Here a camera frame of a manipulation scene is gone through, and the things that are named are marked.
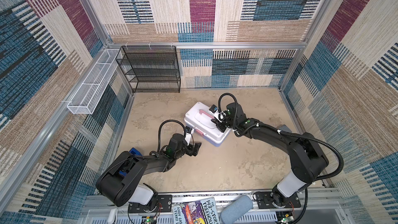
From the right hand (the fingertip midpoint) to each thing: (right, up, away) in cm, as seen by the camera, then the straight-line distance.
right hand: (214, 121), depth 88 cm
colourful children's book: (-7, -38, -19) cm, 43 cm away
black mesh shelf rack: (-42, +35, +22) cm, 59 cm away
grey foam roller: (+8, -37, -19) cm, 43 cm away
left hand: (-11, -10, +1) cm, 15 cm away
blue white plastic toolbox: (-9, +2, +3) cm, 9 cm away
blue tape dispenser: (-42, -16, -5) cm, 46 cm away
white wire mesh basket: (-59, +12, -18) cm, 63 cm away
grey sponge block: (+44, -6, +8) cm, 45 cm away
